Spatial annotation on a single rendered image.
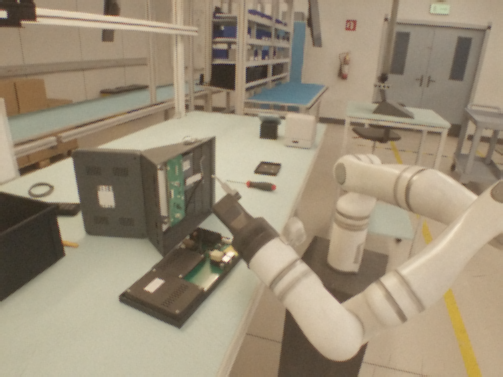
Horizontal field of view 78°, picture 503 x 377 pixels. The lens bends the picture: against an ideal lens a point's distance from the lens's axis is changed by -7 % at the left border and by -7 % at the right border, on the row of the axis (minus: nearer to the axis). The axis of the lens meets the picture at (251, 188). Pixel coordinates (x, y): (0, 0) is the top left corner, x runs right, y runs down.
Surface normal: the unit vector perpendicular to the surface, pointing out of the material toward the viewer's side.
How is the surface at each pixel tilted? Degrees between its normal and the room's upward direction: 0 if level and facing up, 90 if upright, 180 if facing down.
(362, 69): 90
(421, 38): 90
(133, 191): 90
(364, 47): 90
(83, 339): 0
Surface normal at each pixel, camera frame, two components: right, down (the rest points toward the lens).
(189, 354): 0.04, -0.92
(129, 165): -0.02, 0.39
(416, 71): -0.29, 0.37
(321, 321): -0.53, -0.44
